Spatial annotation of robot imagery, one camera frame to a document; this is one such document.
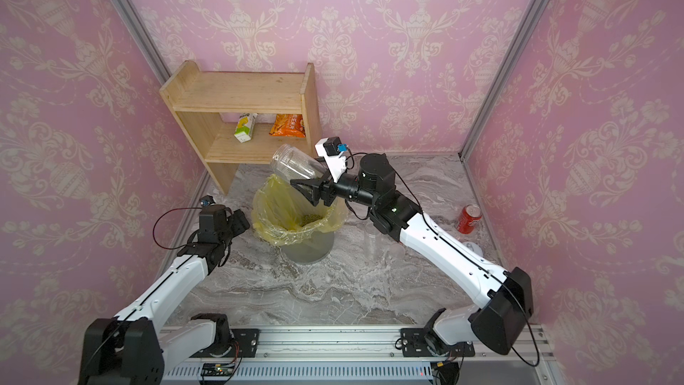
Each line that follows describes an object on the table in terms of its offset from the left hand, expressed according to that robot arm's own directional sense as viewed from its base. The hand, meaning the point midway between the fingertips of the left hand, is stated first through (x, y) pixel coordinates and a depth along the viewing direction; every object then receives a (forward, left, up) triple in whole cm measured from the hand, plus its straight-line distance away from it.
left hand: (236, 218), depth 87 cm
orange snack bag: (+30, -15, +15) cm, 37 cm away
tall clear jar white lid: (-9, -44, +5) cm, 45 cm away
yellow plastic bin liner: (0, -16, +3) cm, 16 cm away
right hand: (-5, -26, +29) cm, 39 cm away
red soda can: (+2, -78, 0) cm, 78 cm away
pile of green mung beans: (+5, -22, -8) cm, 24 cm away
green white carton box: (+28, 0, +15) cm, 32 cm away
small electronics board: (-40, -2, -14) cm, 42 cm away
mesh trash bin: (-11, -26, -1) cm, 28 cm away
